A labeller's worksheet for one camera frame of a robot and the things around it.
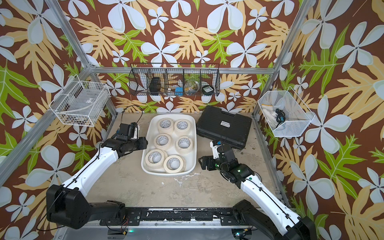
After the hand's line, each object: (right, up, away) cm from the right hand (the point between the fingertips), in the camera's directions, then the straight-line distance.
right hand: (203, 158), depth 79 cm
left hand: (-33, +9, +6) cm, 35 cm away
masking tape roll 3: (-27, +7, +23) cm, 36 cm away
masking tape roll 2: (-14, +17, +32) cm, 39 cm away
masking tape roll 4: (-12, +5, +22) cm, 25 cm away
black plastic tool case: (+20, +16, +25) cm, 36 cm away
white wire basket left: (-66, +30, 0) cm, 72 cm away
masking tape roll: (-26, +18, +30) cm, 44 cm away
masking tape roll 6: (-18, -6, +12) cm, 23 cm away
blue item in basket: (-14, +39, +14) cm, 44 cm away
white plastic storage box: (-20, +2, +20) cm, 29 cm away
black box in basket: (-31, +45, +20) cm, 58 cm away
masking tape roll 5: (-30, -4, +15) cm, 34 cm away
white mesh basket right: (+47, +22, -5) cm, 52 cm away
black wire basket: (-18, +49, +18) cm, 55 cm away
